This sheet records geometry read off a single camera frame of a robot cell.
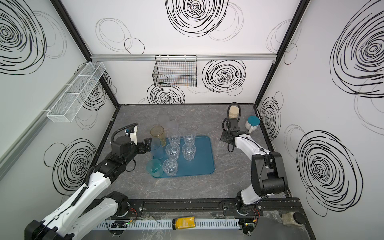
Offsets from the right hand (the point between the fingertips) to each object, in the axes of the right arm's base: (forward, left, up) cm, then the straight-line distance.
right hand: (224, 136), depth 93 cm
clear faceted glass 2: (+1, +32, -3) cm, 32 cm away
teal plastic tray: (-13, +26, -5) cm, 29 cm away
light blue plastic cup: (-13, +39, +7) cm, 42 cm away
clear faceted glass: (-18, +33, -6) cm, 38 cm away
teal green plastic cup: (-20, +41, 0) cm, 45 cm away
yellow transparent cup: (+1, +41, +4) cm, 41 cm away
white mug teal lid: (+11, -20, 0) cm, 22 cm away
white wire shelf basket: (-1, +82, +27) cm, 86 cm away
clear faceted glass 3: (+3, +22, -5) cm, 23 cm away
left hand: (-9, +46, +11) cm, 48 cm away
